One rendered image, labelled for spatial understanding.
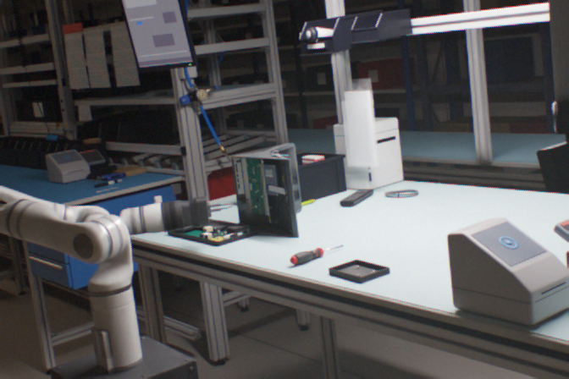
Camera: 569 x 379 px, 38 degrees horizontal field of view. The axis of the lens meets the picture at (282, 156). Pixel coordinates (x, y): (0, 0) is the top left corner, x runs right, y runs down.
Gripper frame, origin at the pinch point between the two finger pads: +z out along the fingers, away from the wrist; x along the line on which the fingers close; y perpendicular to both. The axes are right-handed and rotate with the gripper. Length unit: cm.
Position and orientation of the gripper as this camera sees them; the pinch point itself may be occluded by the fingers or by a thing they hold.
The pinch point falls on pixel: (231, 205)
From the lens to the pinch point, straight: 217.3
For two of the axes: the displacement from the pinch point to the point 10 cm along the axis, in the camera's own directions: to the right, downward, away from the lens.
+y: 1.4, 1.3, -9.8
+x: -1.2, -9.8, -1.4
